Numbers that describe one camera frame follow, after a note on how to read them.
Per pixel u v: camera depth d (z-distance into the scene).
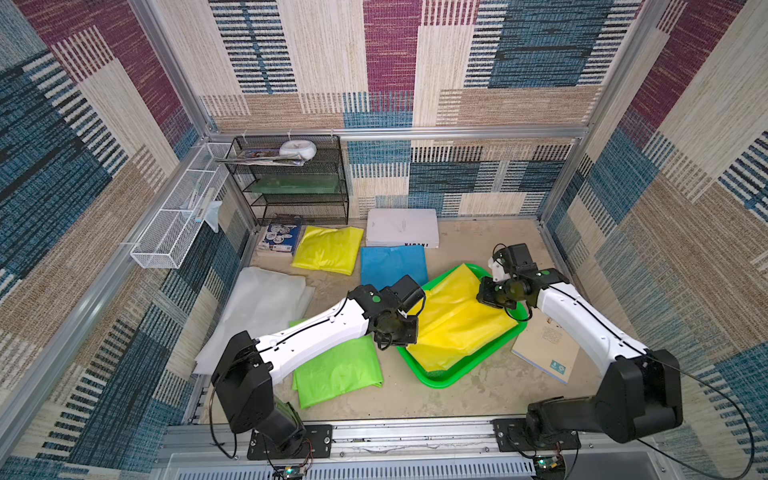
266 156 0.92
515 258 0.67
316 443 0.73
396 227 1.14
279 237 1.13
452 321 0.82
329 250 1.08
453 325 0.81
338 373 0.81
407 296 0.61
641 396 0.41
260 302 0.95
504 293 0.71
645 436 0.44
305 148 0.90
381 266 1.05
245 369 0.42
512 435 0.74
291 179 1.07
